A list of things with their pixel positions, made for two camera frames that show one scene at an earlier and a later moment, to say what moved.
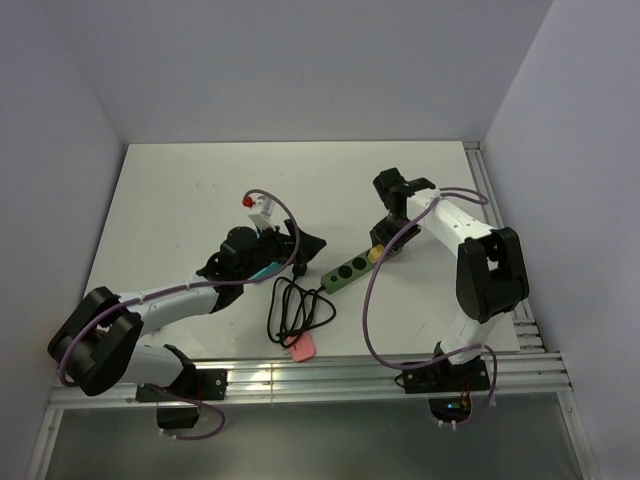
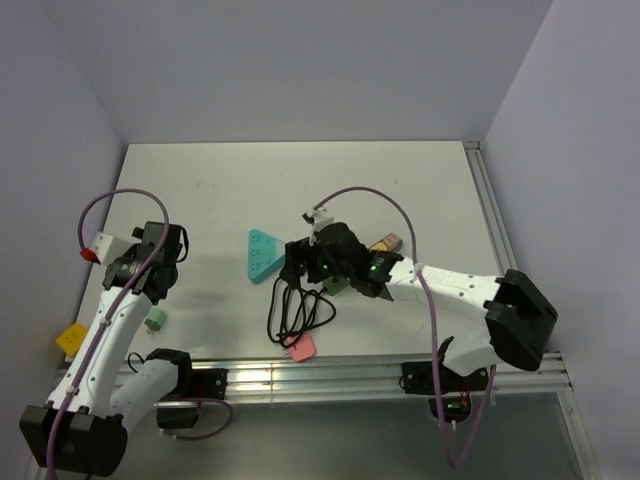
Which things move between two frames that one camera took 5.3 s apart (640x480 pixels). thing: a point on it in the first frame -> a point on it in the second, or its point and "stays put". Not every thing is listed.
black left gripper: (286, 244) -> (137, 233)
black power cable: (295, 308) stays put
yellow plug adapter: (375, 253) stays put
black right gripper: (379, 234) -> (296, 254)
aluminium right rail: (522, 314) stays put
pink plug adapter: (304, 348) stays put
